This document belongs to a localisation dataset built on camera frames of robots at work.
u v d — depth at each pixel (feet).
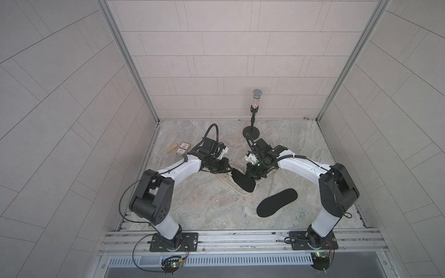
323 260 2.21
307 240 2.12
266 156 2.15
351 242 2.33
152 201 1.44
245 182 2.58
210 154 2.43
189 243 2.32
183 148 3.24
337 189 1.50
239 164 3.14
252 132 3.58
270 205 2.65
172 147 3.31
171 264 2.10
